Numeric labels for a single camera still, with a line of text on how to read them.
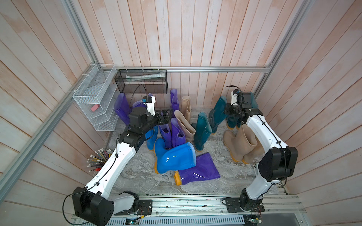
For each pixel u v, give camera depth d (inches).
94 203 14.5
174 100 40.0
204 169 32.9
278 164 18.1
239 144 30.1
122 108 34.3
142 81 40.9
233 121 39.6
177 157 30.2
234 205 28.8
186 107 33.8
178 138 28.1
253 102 35.4
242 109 25.5
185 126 31.5
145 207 28.7
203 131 29.8
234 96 30.7
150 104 24.6
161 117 24.9
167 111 24.5
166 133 29.2
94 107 32.3
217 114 38.5
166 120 25.0
